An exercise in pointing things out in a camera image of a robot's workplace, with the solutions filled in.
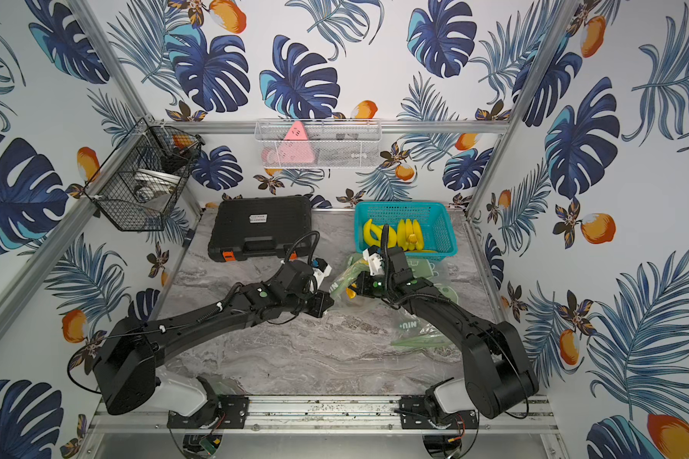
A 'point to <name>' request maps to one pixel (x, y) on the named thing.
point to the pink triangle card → (296, 147)
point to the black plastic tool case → (258, 228)
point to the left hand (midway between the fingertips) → (334, 298)
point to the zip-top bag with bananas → (342, 303)
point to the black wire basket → (144, 179)
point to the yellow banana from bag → (409, 235)
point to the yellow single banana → (378, 229)
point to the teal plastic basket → (434, 218)
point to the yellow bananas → (351, 294)
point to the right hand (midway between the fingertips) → (350, 283)
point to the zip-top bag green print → (413, 333)
